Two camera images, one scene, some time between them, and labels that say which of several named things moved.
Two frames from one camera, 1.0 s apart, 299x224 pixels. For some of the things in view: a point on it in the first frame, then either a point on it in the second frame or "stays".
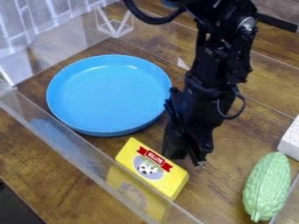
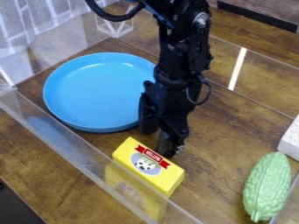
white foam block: (289, 144) stays
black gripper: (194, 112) to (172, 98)
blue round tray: (108, 95) stays
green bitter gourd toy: (266, 186) stays
